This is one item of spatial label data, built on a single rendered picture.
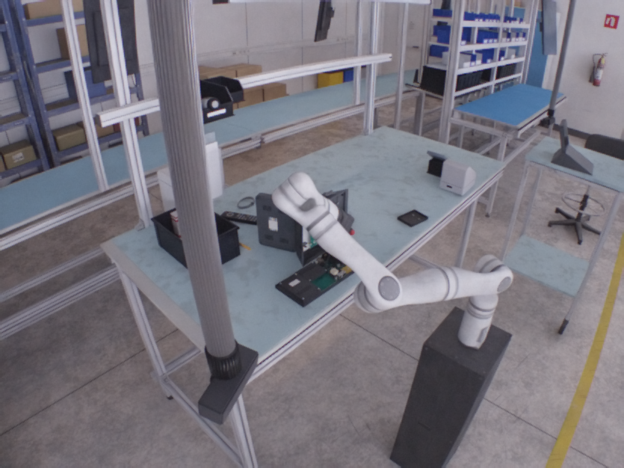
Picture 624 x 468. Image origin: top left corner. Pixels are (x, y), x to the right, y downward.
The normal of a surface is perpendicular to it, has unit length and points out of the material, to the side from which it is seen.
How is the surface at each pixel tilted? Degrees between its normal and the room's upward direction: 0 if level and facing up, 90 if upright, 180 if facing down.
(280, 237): 90
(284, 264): 0
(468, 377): 90
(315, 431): 0
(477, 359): 0
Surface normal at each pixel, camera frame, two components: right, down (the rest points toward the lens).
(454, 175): -0.66, 0.41
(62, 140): 0.73, 0.36
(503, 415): 0.00, -0.84
